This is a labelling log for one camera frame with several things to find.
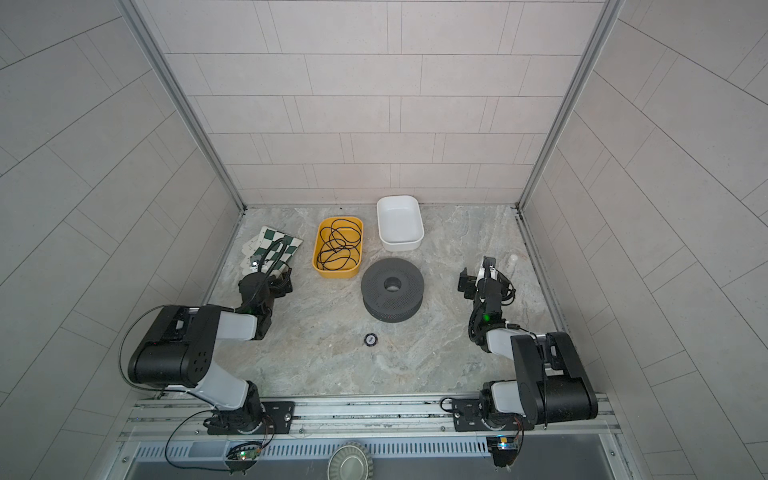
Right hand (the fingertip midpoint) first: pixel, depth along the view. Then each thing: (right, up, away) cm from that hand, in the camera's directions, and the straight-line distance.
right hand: (480, 268), depth 90 cm
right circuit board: (-1, -38, -21) cm, 44 cm away
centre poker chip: (-33, -19, -6) cm, 39 cm away
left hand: (-64, 0, +3) cm, 64 cm away
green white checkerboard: (-68, +3, +9) cm, 69 cm away
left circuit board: (-59, -37, -26) cm, 74 cm away
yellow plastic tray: (-40, -1, +2) cm, 40 cm away
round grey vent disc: (-36, -40, -25) cm, 59 cm away
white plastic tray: (-25, +14, +20) cm, 35 cm away
